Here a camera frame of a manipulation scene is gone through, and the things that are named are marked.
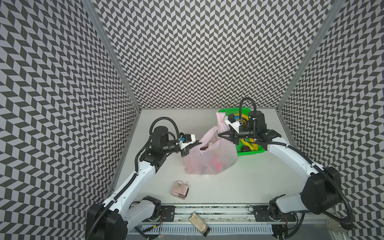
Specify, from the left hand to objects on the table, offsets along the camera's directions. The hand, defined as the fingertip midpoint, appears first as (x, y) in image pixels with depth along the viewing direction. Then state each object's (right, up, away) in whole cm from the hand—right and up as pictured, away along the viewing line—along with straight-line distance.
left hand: (200, 141), depth 70 cm
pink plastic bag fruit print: (+8, -8, +7) cm, 13 cm away
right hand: (+10, +2, +5) cm, 11 cm away
